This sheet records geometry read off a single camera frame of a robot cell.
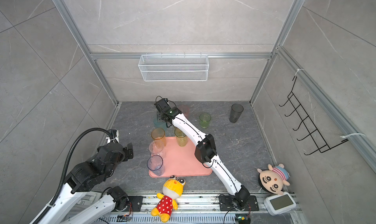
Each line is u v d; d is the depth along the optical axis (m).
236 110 1.00
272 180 0.74
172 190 0.71
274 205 0.70
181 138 0.96
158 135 0.92
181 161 0.88
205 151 0.65
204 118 1.07
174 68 1.01
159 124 0.93
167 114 0.69
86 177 0.43
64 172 0.42
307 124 0.68
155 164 0.77
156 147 0.95
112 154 0.48
